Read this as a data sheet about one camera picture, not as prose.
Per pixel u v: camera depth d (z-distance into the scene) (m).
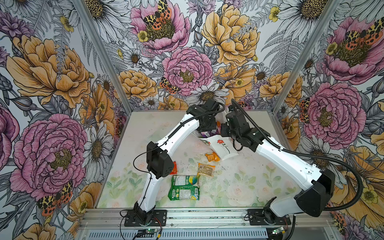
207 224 0.74
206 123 0.71
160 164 0.52
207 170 0.89
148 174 0.57
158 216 0.75
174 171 0.88
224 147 0.85
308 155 0.44
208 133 0.83
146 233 0.72
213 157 0.94
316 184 0.41
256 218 0.74
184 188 0.81
